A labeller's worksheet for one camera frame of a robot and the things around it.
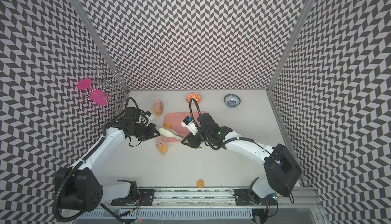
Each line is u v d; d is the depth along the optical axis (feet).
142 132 2.27
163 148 2.79
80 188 1.29
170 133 2.53
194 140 2.25
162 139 2.70
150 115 2.58
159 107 3.37
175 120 3.50
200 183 2.53
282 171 1.37
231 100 3.56
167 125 3.17
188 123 2.24
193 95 3.66
